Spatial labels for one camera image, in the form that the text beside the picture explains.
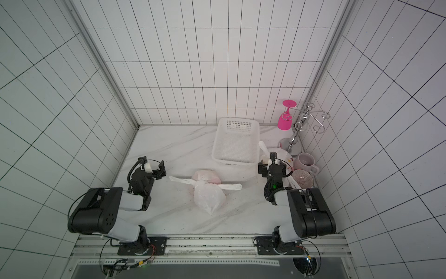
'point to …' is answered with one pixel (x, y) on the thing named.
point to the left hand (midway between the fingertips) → (155, 164)
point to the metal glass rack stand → (292, 145)
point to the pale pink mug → (306, 161)
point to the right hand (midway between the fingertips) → (274, 158)
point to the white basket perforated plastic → (236, 142)
